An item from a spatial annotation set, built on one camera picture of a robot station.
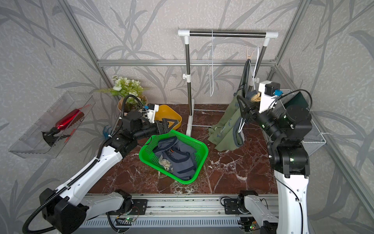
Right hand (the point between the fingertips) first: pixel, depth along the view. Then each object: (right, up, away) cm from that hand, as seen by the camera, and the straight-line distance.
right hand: (243, 94), depth 51 cm
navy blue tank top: (-27, -31, +28) cm, 50 cm away
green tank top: (-2, -16, +16) cm, 22 cm away
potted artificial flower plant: (-63, +10, +38) cm, 75 cm away
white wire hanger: (-7, +27, +48) cm, 55 cm away
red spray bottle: (-77, -11, +14) cm, 79 cm away
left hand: (-28, -11, +18) cm, 35 cm away
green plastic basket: (-47, -32, +37) cm, 68 cm away
